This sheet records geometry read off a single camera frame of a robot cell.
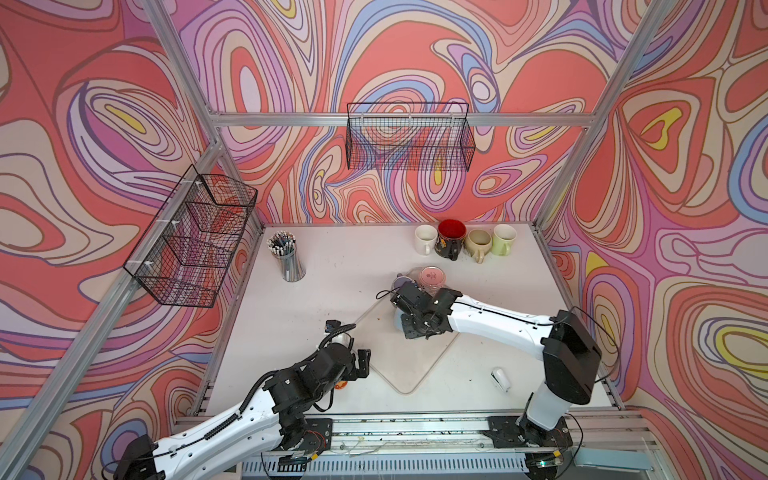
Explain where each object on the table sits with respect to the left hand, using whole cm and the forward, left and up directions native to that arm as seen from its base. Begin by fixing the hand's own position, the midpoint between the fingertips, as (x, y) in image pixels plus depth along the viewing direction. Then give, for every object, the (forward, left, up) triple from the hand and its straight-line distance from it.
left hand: (362, 353), depth 79 cm
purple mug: (+23, -11, 0) cm, 26 cm away
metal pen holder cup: (+30, +26, +10) cm, 41 cm away
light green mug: (+40, -48, +1) cm, 63 cm away
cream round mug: (+39, -39, 0) cm, 55 cm away
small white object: (-5, -38, -5) cm, 39 cm away
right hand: (+6, -15, -1) cm, 17 cm away
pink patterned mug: (+22, -21, +4) cm, 30 cm away
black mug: (+39, -29, +3) cm, 49 cm away
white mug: (+41, -20, +1) cm, 46 cm away
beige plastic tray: (0, -11, -7) cm, 13 cm away
